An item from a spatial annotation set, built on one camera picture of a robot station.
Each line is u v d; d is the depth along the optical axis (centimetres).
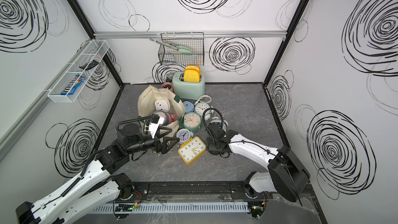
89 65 78
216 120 95
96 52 82
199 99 105
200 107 102
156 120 60
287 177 42
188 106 103
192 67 100
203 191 75
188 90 102
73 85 67
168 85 105
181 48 93
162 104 96
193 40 94
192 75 99
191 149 85
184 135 90
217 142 65
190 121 94
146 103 89
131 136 53
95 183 49
